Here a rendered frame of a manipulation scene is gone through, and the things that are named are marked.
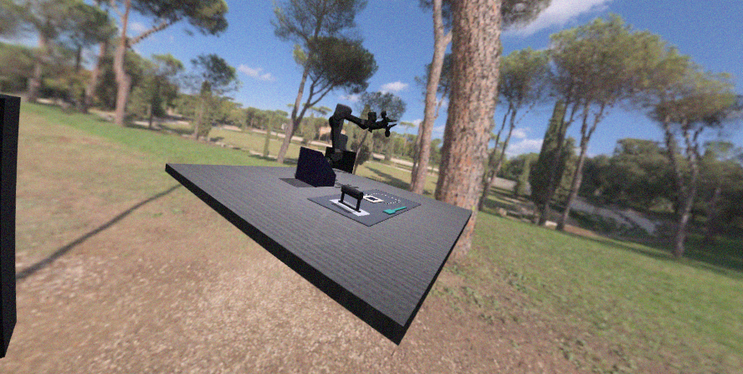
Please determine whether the teal small trowel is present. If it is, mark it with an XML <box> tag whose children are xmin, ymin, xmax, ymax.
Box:
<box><xmin>383</xmin><ymin>207</ymin><xmax>407</xmax><ymax>215</ymax></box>

